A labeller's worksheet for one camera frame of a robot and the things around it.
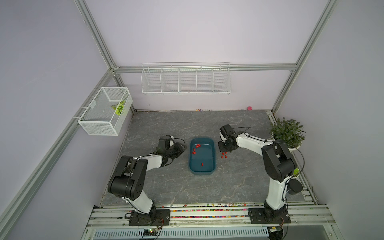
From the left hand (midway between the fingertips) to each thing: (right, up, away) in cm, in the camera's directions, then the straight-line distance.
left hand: (187, 148), depth 93 cm
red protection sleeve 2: (+7, +1, +7) cm, 10 cm away
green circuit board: (-16, -37, -22) cm, 46 cm away
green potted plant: (+59, +11, -10) cm, 60 cm away
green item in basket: (-37, +24, -12) cm, 46 cm away
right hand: (+23, 0, +6) cm, 24 cm away
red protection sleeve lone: (+10, -10, -1) cm, 14 cm away
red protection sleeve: (+23, -6, +3) cm, 23 cm away
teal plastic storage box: (+12, -4, +4) cm, 13 cm away
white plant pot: (+62, +1, -9) cm, 63 cm away
